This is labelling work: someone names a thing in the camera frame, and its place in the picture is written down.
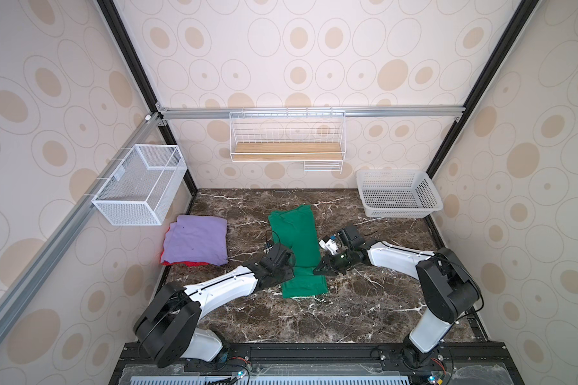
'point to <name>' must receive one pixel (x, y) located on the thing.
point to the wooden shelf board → (286, 151)
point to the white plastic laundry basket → (394, 193)
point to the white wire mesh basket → (140, 189)
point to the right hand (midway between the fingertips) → (313, 276)
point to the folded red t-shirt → (180, 264)
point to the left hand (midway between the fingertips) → (295, 270)
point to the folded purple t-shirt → (198, 239)
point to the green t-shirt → (295, 229)
